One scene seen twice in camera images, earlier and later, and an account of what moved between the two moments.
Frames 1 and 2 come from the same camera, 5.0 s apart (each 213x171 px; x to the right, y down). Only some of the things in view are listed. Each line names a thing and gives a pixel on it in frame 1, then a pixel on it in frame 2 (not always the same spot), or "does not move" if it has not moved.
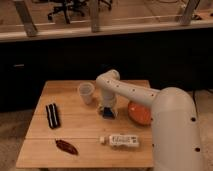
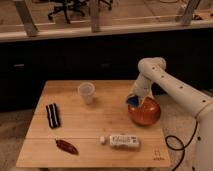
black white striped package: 53,116 does not move
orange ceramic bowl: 139,113 does not move
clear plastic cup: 86,90 does not move
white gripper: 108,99 → 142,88
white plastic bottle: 120,140 does not move
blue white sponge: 108,113 → 132,100
